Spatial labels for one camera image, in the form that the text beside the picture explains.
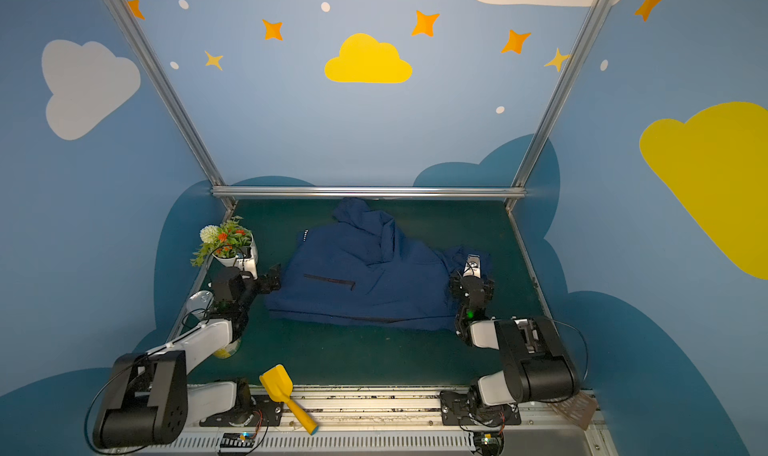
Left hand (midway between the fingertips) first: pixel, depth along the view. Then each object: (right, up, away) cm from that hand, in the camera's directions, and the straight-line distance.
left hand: (262, 265), depth 89 cm
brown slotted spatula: (+87, -35, -15) cm, 95 cm away
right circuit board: (+64, -43, -16) cm, 79 cm away
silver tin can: (-18, -11, -2) cm, 21 cm away
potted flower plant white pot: (-9, +7, -2) cm, 12 cm away
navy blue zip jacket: (+27, -3, +9) cm, 29 cm away
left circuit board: (+1, -42, -16) cm, 45 cm away
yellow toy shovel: (+10, -31, -12) cm, 34 cm away
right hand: (+66, -2, +2) cm, 67 cm away
